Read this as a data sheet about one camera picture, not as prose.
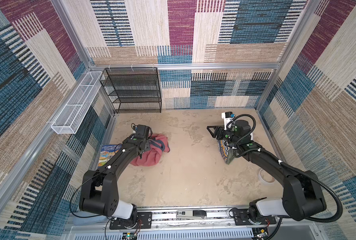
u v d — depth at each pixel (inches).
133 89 42.8
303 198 16.6
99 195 16.9
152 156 35.7
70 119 28.1
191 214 28.1
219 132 29.2
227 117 29.3
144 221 29.1
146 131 28.2
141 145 24.8
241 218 28.8
